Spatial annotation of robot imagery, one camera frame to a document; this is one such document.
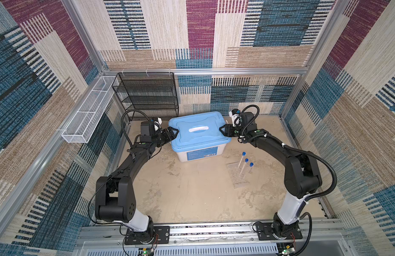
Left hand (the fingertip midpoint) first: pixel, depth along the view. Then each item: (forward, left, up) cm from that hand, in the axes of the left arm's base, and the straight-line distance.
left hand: (175, 130), depth 87 cm
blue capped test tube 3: (-19, -38, -5) cm, 43 cm away
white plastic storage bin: (-7, -14, -12) cm, 20 cm away
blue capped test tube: (-13, -36, -14) cm, 40 cm away
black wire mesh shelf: (+33, +17, 0) cm, 37 cm away
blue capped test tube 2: (-16, -36, -5) cm, 40 cm away
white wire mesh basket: (+11, +53, -1) cm, 54 cm away
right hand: (+3, -27, -4) cm, 27 cm away
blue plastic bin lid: (+3, -12, -3) cm, 13 cm away
